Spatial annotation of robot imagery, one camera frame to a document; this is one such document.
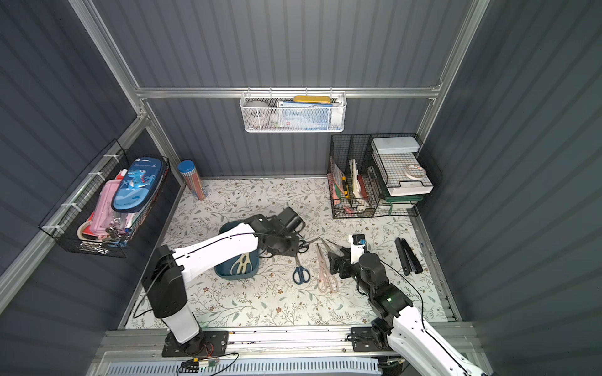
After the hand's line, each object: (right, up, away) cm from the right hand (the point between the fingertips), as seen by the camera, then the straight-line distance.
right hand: (346, 250), depth 80 cm
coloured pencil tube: (-64, +27, +22) cm, 73 cm away
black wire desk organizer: (+21, +29, +30) cm, 47 cm away
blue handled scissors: (-16, -11, +9) cm, 21 cm away
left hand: (-17, -1, +1) cm, 17 cm away
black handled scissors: (-2, -2, +16) cm, 17 cm away
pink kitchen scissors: (-6, -13, +7) cm, 16 cm away
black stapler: (+26, -6, +9) cm, 28 cm away
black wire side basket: (-77, +12, -18) cm, 80 cm away
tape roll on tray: (+32, +29, +16) cm, 46 cm away
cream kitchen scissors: (-38, -8, +9) cm, 40 cm away
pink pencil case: (-73, +14, -12) cm, 76 cm away
